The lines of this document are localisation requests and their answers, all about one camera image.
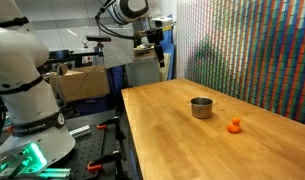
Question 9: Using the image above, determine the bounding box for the black camera on stand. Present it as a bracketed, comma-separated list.
[85, 35, 112, 54]

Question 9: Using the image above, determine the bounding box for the silver metal pot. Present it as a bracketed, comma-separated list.
[186, 96, 218, 120]

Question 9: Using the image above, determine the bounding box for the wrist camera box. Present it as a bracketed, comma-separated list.
[149, 16, 175, 33]

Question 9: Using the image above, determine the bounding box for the short aluminium extrusion bar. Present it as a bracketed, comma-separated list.
[68, 124, 92, 139]

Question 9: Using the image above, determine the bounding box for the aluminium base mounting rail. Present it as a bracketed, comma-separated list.
[31, 167, 73, 180]

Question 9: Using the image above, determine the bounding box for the blue board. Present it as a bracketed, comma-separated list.
[163, 42, 176, 81]

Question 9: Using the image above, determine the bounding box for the orange duck toy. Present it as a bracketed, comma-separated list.
[226, 117, 243, 135]

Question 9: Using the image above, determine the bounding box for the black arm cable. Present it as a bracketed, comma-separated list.
[94, 0, 143, 41]

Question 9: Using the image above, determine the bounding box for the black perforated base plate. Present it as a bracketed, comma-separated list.
[41, 117, 130, 180]

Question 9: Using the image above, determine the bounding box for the brown cardboard box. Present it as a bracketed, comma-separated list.
[49, 64, 111, 103]

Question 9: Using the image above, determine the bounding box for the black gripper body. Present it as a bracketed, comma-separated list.
[146, 28, 165, 47]

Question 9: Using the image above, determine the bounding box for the orange-handled black clamp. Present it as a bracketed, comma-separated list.
[86, 150, 122, 173]
[96, 116, 121, 132]

